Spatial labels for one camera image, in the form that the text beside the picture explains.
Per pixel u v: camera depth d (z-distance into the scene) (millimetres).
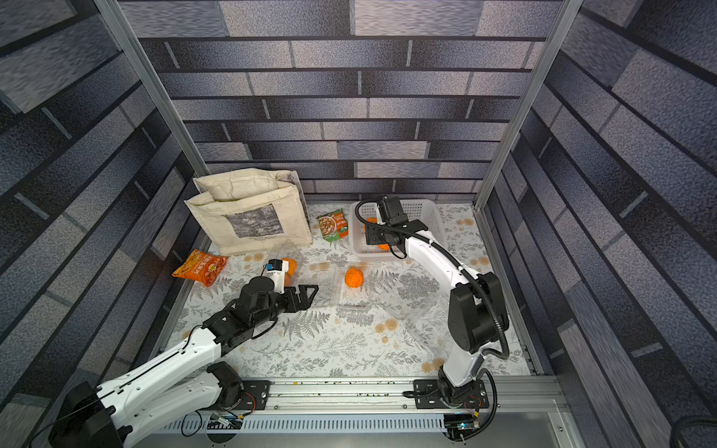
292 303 697
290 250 1034
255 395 732
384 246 1006
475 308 462
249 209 859
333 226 1101
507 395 755
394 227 648
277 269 711
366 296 929
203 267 955
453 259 516
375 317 878
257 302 601
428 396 726
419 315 875
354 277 921
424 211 1075
